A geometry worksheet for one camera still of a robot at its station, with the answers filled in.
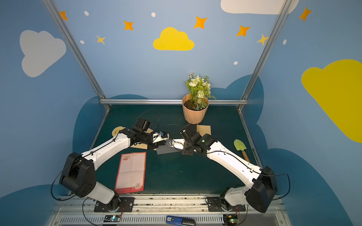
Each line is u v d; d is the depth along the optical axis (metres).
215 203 0.75
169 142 0.66
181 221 0.66
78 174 0.43
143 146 0.77
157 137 0.70
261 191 0.38
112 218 0.71
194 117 1.01
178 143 0.66
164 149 0.85
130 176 0.85
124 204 0.75
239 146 0.96
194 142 0.57
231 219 0.71
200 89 0.90
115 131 1.01
